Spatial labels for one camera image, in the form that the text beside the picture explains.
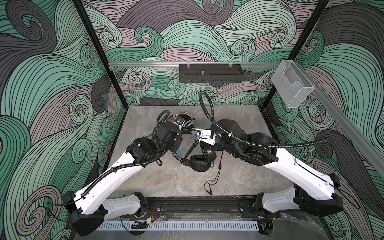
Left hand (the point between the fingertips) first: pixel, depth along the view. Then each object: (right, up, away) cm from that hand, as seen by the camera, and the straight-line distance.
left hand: (175, 133), depth 69 cm
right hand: (+15, +3, -8) cm, 17 cm away
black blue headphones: (+10, -12, -8) cm, 17 cm away
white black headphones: (+7, +6, +34) cm, 36 cm away
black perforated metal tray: (+21, +37, +27) cm, 50 cm away
